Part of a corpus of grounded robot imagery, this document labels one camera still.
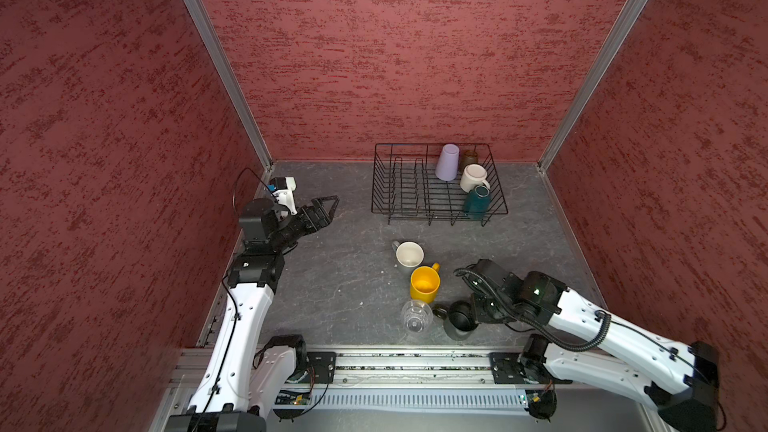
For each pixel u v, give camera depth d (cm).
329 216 65
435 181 114
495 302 55
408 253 89
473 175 104
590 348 43
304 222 63
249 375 44
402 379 74
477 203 102
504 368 74
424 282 88
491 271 58
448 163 107
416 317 81
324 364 74
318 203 63
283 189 64
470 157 113
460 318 80
